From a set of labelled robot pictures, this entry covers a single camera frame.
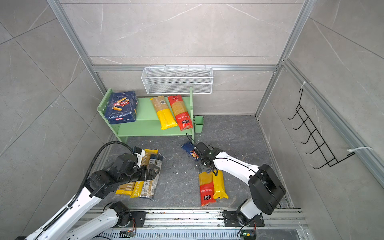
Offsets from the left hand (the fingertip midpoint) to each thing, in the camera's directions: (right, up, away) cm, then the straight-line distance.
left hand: (155, 168), depth 72 cm
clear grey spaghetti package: (-6, -13, +9) cm, 17 cm away
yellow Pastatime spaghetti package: (-12, -13, +10) cm, 20 cm away
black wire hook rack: (+75, +7, -12) cm, 76 cm away
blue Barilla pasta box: (-20, +31, +8) cm, 38 cm away
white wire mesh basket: (+8, +52, +29) cm, 60 cm away
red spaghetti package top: (+13, +26, +6) cm, 29 cm away
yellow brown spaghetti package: (+4, +25, +7) cm, 26 cm away
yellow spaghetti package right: (+33, -15, +6) cm, 37 cm away
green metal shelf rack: (-9, +22, +17) cm, 29 cm away
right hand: (+28, -2, +15) cm, 32 cm away
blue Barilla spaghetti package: (+15, +6, +26) cm, 31 cm away
